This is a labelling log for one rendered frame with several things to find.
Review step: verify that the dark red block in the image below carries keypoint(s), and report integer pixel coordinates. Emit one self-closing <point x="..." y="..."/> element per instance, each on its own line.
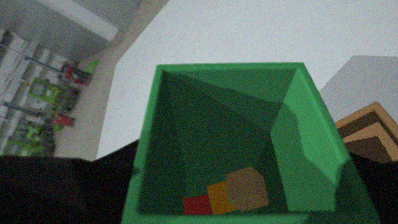
<point x="198" y="205"/>

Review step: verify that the green square cup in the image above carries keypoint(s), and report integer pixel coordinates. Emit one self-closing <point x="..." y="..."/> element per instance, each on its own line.
<point x="204" y="120"/>

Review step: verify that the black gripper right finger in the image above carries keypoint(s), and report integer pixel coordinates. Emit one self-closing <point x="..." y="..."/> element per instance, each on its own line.
<point x="381" y="183"/>

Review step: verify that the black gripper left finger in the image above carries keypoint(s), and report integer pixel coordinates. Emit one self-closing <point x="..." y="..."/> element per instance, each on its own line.
<point x="89" y="192"/>

